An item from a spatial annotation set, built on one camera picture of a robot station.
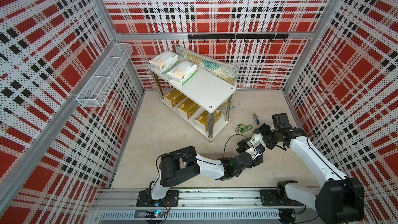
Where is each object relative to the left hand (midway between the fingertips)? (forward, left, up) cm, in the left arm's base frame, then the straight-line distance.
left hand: (256, 142), depth 80 cm
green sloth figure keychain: (+15, +4, -11) cm, 19 cm away
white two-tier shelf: (+10, +27, +22) cm, 36 cm away
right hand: (+5, -2, 0) cm, 5 cm away
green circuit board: (-30, +50, -10) cm, 59 cm away
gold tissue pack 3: (+11, +29, +2) cm, 31 cm away
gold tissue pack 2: (+22, +38, +2) cm, 44 cm away
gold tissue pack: (+31, +48, +2) cm, 57 cm away
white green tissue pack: (0, +1, +5) cm, 5 cm away
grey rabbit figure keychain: (+23, -7, -11) cm, 26 cm away
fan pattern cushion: (+29, +15, +23) cm, 40 cm away
